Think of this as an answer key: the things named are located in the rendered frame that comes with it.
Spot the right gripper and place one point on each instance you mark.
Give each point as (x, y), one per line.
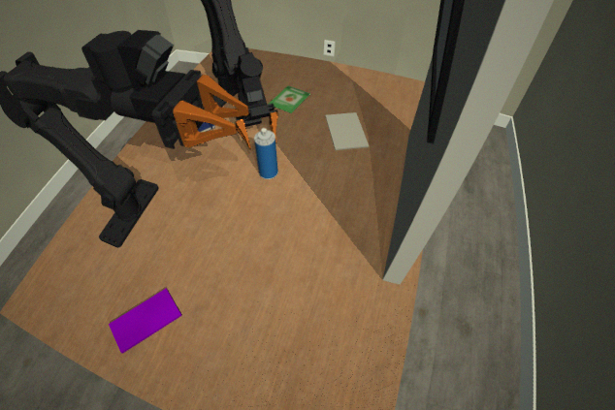
(173, 113)

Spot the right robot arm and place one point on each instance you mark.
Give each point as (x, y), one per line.
(129, 64)

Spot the black mirror frame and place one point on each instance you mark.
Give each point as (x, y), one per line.
(437, 99)

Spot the purple flat rectangular block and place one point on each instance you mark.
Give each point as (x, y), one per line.
(144, 320)

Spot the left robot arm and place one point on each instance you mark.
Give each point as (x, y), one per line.
(230, 46)

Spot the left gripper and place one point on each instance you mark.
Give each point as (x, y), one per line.
(254, 117)

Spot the blue cylinder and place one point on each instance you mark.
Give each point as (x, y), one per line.
(266, 154)

